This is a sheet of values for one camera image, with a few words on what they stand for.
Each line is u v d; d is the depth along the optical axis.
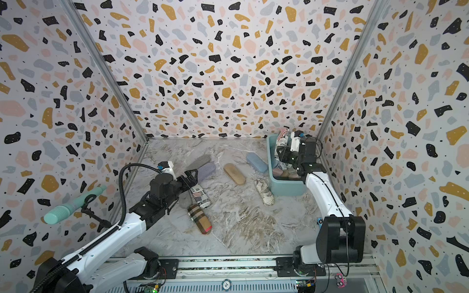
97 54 0.81
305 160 0.65
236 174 1.02
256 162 1.10
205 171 1.02
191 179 0.72
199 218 0.85
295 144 0.76
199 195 0.93
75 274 0.39
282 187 0.93
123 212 0.52
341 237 0.42
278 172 0.97
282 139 0.85
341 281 0.70
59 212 0.52
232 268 0.75
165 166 0.69
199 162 1.05
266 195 0.93
